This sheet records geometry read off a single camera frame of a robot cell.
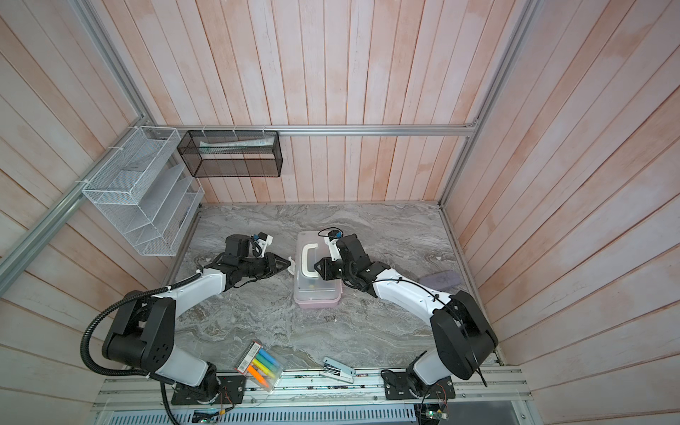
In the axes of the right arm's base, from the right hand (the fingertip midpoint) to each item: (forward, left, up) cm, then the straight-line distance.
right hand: (316, 266), depth 84 cm
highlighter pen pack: (-27, +15, -12) cm, 34 cm away
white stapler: (-28, -7, -12) cm, 31 cm away
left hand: (+1, +9, -3) cm, 10 cm away
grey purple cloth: (+1, -44, -11) cm, 45 cm away
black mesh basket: (+45, +37, +12) cm, 59 cm away
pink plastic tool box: (-7, +2, -5) cm, 8 cm away
